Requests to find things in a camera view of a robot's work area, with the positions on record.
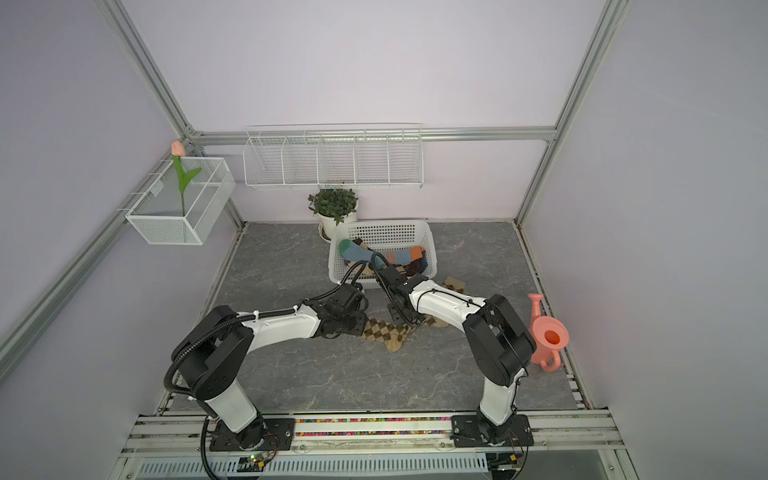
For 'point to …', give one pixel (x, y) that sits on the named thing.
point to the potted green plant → (333, 206)
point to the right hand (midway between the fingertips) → (406, 310)
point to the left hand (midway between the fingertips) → (361, 324)
